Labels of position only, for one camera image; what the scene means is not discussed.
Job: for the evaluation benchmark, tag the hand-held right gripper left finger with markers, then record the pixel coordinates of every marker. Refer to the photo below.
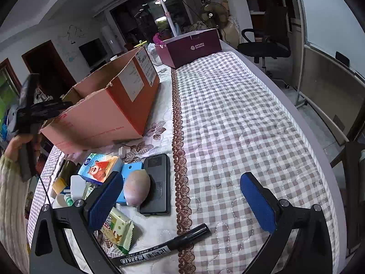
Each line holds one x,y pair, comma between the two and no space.
105,199

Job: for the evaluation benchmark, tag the white lamp stand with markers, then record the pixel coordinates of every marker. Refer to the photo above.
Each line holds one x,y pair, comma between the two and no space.
168,14

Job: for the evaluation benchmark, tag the person's left hand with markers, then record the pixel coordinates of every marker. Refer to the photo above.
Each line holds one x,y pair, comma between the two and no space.
12,149

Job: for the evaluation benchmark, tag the dark wooden chair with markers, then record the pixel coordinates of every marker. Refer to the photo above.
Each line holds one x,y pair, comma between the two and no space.
353,162

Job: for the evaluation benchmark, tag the white green tube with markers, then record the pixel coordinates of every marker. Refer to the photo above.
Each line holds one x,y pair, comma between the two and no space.
64,200

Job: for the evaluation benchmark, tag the black smartphone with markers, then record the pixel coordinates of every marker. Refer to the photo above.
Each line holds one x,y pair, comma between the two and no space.
158,177

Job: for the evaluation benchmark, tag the white plastic bottle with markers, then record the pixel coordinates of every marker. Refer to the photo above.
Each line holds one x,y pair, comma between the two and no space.
77,187

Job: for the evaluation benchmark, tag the black marker pen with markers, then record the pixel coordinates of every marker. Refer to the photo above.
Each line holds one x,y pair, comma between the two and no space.
162,251

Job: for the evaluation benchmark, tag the brown cardboard box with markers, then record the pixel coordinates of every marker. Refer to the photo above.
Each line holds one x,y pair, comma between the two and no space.
94,125

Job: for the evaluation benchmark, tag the watermelon print tissue pack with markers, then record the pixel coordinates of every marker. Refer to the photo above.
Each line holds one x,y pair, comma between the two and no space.
98,168

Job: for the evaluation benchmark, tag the pink bag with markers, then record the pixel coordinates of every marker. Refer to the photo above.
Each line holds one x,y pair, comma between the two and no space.
156,38

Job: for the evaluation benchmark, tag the black television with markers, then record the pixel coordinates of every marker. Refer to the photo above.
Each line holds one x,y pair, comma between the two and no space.
92,52

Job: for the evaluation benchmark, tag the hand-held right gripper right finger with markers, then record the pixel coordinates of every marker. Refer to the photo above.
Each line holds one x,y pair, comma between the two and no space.
256,202

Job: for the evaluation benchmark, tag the pinkish oval mango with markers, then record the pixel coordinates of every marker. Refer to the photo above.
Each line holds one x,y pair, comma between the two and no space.
137,187

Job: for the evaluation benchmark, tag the white standing air conditioner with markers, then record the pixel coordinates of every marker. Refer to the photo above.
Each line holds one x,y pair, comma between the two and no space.
109,38

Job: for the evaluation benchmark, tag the dark wooden door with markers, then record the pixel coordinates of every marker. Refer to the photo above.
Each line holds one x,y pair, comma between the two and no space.
42,62

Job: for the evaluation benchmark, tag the green snack packet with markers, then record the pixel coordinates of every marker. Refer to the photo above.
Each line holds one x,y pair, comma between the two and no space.
117,231

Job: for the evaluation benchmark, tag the small yellow box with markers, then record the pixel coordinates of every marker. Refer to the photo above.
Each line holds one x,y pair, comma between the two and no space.
58,187

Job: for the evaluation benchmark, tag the rolling whiteboard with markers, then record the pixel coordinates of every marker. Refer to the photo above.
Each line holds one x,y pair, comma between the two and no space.
328,85

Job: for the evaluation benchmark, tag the dark floor fan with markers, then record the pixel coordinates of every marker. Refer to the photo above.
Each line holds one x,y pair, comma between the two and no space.
212,12

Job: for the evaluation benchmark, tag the maroon gift box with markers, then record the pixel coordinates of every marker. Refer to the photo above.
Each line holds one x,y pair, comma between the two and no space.
196,50

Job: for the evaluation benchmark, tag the black office chair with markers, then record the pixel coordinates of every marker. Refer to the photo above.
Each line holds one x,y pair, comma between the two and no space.
265,42

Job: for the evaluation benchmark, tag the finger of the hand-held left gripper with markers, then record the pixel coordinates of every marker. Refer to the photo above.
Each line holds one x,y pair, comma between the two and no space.
54,108

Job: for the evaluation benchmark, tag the blue plastic hinge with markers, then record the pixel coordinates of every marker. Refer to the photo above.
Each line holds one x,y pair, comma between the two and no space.
129,169

